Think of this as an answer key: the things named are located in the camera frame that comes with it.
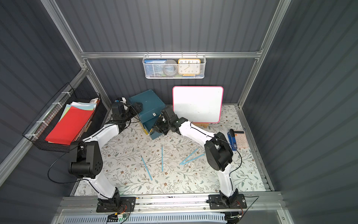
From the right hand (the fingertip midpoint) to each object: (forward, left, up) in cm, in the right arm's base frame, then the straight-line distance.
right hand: (153, 125), depth 85 cm
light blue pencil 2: (-13, -4, -19) cm, 24 cm away
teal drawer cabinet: (+12, +2, +4) cm, 13 cm away
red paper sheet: (-7, +42, +9) cm, 44 cm away
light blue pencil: (-20, +5, -18) cm, 27 cm away
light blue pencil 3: (-13, -25, -20) cm, 34 cm away
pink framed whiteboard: (+20, -29, -2) cm, 35 cm away
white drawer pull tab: (+9, +1, 0) cm, 9 cm away
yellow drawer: (+5, +9, -15) cm, 19 cm away
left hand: (+14, +13, +3) cm, 19 cm away
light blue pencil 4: (-12, -22, -19) cm, 31 cm away
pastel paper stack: (+4, +34, +13) cm, 37 cm away
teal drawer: (+7, +5, -9) cm, 13 cm away
